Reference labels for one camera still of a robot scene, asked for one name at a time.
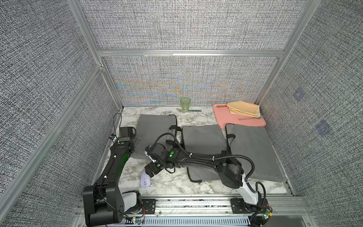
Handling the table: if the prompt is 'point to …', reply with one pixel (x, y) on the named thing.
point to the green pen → (194, 110)
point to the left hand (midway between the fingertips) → (135, 140)
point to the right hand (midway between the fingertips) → (150, 165)
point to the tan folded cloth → (244, 108)
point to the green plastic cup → (185, 102)
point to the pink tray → (224, 116)
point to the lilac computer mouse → (145, 180)
